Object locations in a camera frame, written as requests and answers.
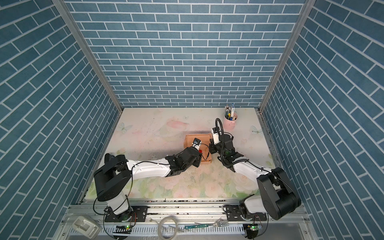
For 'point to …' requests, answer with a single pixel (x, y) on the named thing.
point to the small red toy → (200, 151)
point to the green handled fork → (219, 223)
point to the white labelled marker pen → (233, 111)
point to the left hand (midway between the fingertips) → (200, 154)
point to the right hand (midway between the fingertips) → (209, 138)
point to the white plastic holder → (86, 227)
